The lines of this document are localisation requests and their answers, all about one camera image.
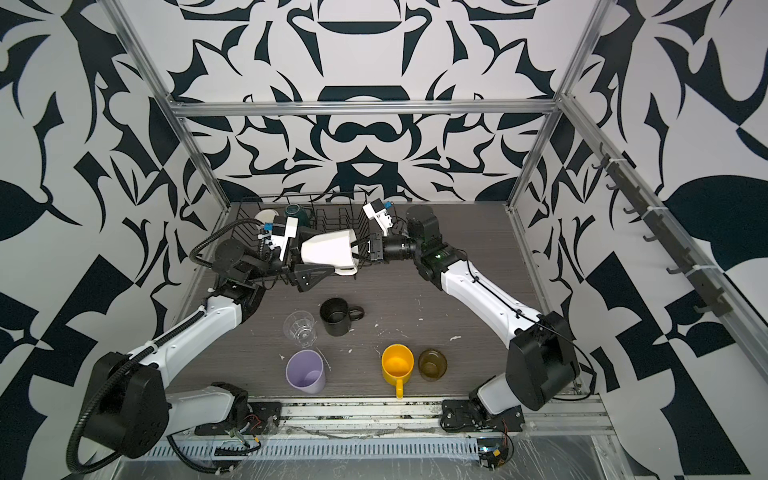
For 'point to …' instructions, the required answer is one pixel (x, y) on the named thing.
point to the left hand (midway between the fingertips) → (333, 248)
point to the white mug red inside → (267, 216)
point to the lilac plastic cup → (305, 370)
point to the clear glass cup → (300, 327)
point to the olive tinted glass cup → (432, 364)
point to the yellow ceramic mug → (398, 362)
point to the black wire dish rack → (310, 212)
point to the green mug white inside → (295, 210)
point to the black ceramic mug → (337, 315)
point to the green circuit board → (492, 452)
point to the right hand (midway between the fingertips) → (345, 250)
